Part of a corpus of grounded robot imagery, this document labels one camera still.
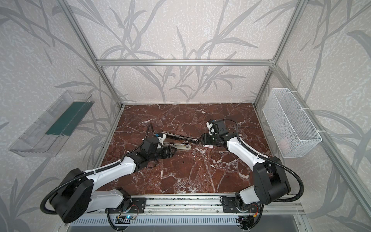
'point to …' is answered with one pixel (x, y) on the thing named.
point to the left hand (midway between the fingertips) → (174, 145)
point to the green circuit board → (124, 220)
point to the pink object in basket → (284, 145)
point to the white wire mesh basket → (294, 133)
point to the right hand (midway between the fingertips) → (204, 134)
